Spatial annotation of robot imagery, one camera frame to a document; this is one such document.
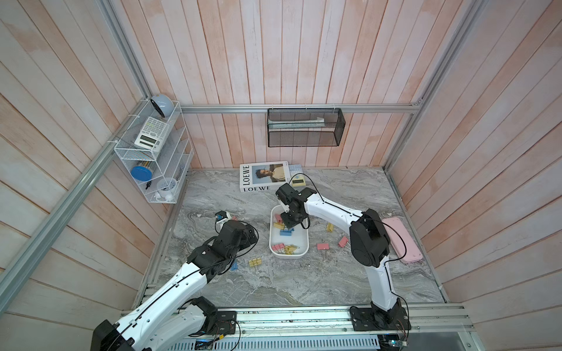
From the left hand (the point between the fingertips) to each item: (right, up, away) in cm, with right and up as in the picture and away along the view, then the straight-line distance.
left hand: (244, 236), depth 80 cm
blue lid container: (-36, +23, -4) cm, 43 cm away
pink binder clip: (+32, -7, +11) cm, 35 cm away
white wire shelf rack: (-28, +27, +2) cm, 39 cm away
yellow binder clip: (+4, -11, +6) cm, 13 cm away
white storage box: (+16, -6, +12) cm, 21 cm away
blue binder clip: (-5, -13, +6) cm, 15 cm away
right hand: (+18, +4, +15) cm, 24 cm away
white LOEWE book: (+5, +25, +32) cm, 41 cm away
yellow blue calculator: (+23, +22, +34) cm, 47 cm away
